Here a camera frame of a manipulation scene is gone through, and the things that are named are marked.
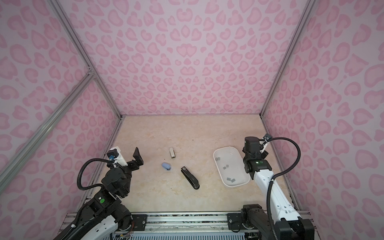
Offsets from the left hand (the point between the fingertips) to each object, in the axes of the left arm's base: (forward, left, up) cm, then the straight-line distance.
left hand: (129, 149), depth 71 cm
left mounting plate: (-26, -3, -25) cm, 36 cm away
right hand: (+6, -64, -8) cm, 64 cm away
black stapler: (-8, -30, -21) cm, 38 cm away
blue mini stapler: (+3, -13, -25) cm, 28 cm away
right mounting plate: (-27, -50, -25) cm, 62 cm away
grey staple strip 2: (-5, -51, -27) cm, 57 cm away
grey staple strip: (+3, -51, -26) cm, 57 cm away
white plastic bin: (+3, -53, -27) cm, 60 cm away
